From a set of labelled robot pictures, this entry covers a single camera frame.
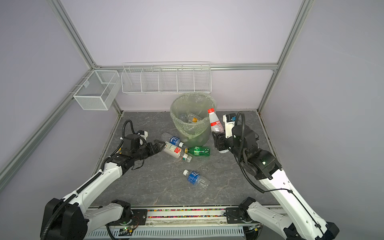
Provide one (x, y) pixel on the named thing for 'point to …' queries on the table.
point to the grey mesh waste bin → (202, 140)
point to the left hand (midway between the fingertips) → (160, 147)
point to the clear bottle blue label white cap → (173, 140)
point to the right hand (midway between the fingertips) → (219, 131)
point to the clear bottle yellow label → (191, 118)
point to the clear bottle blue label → (195, 178)
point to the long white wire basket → (153, 78)
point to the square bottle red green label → (172, 150)
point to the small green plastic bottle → (197, 150)
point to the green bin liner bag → (197, 104)
